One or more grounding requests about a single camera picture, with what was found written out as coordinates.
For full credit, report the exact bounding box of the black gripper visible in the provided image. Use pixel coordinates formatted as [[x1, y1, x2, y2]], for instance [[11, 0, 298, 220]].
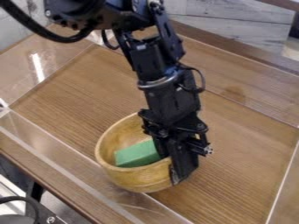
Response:
[[136, 66, 211, 185]]

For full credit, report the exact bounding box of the green rectangular block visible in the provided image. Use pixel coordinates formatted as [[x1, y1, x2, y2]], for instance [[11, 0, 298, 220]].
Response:
[[115, 140, 160, 168]]

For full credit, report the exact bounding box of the brown wooden bowl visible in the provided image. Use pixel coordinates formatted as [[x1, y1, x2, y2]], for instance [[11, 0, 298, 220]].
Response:
[[95, 114, 175, 193]]

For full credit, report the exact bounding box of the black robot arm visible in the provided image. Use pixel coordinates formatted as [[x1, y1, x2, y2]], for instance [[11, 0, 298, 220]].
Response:
[[0, 0, 211, 185]]

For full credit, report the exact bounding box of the clear acrylic tray wall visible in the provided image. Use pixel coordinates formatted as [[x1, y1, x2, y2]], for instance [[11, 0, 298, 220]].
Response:
[[0, 105, 192, 224]]

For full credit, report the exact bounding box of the black cable bottom left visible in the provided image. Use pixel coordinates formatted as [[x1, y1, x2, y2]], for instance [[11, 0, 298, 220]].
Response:
[[0, 195, 43, 224]]

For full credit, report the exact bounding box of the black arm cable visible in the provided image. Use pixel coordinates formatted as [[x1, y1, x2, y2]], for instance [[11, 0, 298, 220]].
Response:
[[0, 0, 99, 44]]

